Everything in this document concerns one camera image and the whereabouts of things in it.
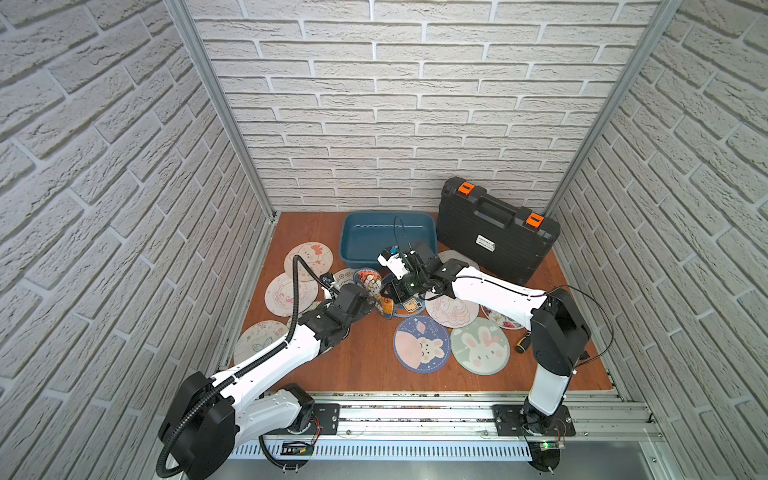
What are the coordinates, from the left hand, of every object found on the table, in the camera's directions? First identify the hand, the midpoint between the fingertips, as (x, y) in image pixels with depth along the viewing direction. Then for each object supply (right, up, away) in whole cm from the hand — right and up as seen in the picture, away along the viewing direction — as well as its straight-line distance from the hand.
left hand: (355, 299), depth 84 cm
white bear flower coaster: (-5, +5, +16) cm, 18 cm away
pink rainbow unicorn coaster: (-28, -1, +13) cm, 31 cm away
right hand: (+9, +2, -1) cm, 9 cm away
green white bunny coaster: (+37, -15, +3) cm, 40 cm away
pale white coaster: (+30, +12, +24) cm, 40 cm away
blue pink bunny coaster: (+19, -14, +2) cm, 24 cm away
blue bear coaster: (+16, -5, +10) cm, 20 cm away
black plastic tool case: (+41, +19, +5) cm, 45 cm away
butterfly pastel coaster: (-31, -12, +4) cm, 33 cm away
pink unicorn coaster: (+29, -6, +9) cm, 31 cm away
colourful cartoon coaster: (+4, +5, -1) cm, 7 cm away
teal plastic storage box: (-1, +19, +30) cm, 36 cm away
